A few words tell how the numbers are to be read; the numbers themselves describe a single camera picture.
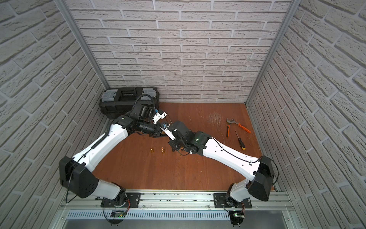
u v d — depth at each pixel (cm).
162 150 88
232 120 107
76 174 40
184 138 52
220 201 74
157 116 71
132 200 74
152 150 90
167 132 61
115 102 97
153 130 66
